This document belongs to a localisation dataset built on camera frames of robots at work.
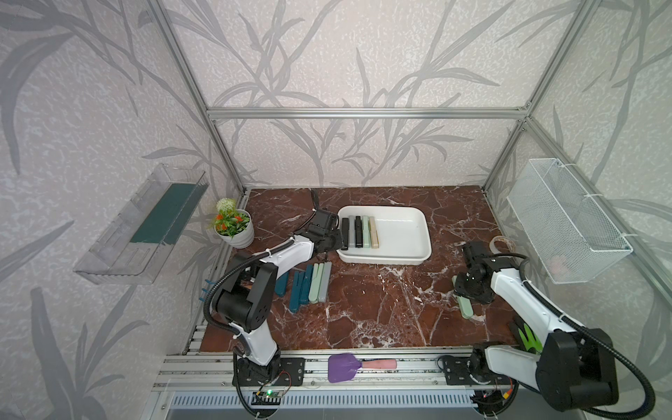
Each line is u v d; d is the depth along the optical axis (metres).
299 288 0.89
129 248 0.63
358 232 1.02
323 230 0.74
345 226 1.04
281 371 0.72
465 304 0.85
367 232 1.02
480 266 0.62
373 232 1.02
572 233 0.64
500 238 1.02
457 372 0.74
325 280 0.89
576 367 0.40
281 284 0.89
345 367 0.72
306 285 0.89
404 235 1.02
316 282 0.89
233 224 0.90
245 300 0.47
